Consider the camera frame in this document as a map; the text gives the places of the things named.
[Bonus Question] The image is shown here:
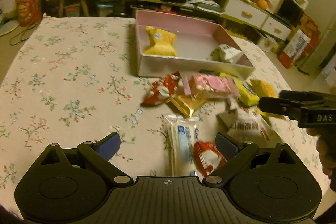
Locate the small red snack pack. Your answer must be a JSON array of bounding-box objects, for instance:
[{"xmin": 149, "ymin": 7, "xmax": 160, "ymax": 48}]
[{"xmin": 194, "ymin": 141, "xmax": 227, "ymax": 177}]

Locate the white red-text snack pack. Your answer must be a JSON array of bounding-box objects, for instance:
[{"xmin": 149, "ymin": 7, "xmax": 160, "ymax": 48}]
[{"xmin": 219, "ymin": 108, "xmax": 282, "ymax": 148}]

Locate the white blue snack pack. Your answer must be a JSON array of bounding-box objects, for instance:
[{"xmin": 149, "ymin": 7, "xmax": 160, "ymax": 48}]
[{"xmin": 164, "ymin": 114, "xmax": 199, "ymax": 176}]

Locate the red boat-shaped snack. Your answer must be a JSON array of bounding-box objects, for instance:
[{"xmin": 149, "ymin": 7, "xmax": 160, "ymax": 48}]
[{"xmin": 141, "ymin": 72, "xmax": 181, "ymax": 106}]

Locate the white grey snack pack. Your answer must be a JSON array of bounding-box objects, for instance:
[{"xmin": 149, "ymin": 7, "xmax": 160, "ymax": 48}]
[{"xmin": 207, "ymin": 44, "xmax": 243, "ymax": 64}]

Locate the person's right hand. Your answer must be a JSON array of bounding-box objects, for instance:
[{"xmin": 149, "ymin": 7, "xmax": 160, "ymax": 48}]
[{"xmin": 306, "ymin": 127, "xmax": 335, "ymax": 192}]

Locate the yellow orange-print snack bag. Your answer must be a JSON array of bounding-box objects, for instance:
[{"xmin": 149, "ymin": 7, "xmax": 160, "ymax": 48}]
[{"xmin": 250, "ymin": 79, "xmax": 285, "ymax": 120}]

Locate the yellow biscuit pack blue logo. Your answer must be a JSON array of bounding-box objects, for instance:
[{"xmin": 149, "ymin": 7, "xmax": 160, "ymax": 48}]
[{"xmin": 219, "ymin": 72, "xmax": 259, "ymax": 107}]

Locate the white red carton box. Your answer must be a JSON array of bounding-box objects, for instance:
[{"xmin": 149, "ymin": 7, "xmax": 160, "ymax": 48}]
[{"xmin": 278, "ymin": 30, "xmax": 310, "ymax": 69}]

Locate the gold foil snack pack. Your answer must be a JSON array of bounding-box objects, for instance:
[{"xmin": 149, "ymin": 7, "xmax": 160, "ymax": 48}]
[{"xmin": 170, "ymin": 94, "xmax": 207, "ymax": 118}]

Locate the pink nougat bar pack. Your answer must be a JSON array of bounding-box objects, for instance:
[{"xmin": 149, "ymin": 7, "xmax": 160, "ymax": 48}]
[{"xmin": 182, "ymin": 73, "xmax": 240, "ymax": 100}]

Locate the floral tablecloth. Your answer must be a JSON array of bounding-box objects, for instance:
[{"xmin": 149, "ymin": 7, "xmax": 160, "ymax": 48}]
[{"xmin": 0, "ymin": 15, "xmax": 331, "ymax": 217}]

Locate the black microwave oven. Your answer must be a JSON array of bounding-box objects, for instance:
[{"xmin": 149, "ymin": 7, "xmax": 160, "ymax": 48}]
[{"xmin": 275, "ymin": 0, "xmax": 304, "ymax": 27}]

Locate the orange fruit lower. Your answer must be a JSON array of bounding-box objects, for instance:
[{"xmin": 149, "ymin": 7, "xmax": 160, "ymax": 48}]
[{"xmin": 256, "ymin": 0, "xmax": 268, "ymax": 10}]

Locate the pink cardboard box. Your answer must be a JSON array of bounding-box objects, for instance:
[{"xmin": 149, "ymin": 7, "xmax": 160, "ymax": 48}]
[{"xmin": 135, "ymin": 10, "xmax": 255, "ymax": 80}]

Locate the yellow snack bag in box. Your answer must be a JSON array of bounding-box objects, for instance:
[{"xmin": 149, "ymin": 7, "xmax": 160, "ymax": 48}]
[{"xmin": 143, "ymin": 26, "xmax": 177, "ymax": 57}]

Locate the red printed sack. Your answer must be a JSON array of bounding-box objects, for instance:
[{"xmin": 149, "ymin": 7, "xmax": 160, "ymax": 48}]
[{"xmin": 15, "ymin": 0, "xmax": 43, "ymax": 27}]

